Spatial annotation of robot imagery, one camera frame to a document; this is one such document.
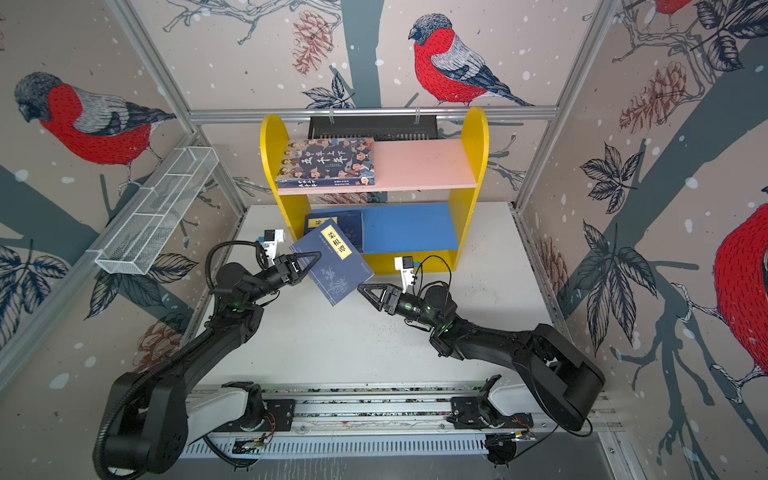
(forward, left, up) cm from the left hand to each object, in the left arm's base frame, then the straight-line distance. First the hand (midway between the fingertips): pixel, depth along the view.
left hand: (317, 261), depth 70 cm
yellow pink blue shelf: (+29, -26, -14) cm, 41 cm away
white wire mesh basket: (+5, +45, +2) cm, 45 cm away
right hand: (-6, -10, -7) cm, 13 cm away
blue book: (0, -5, -3) cm, 6 cm away
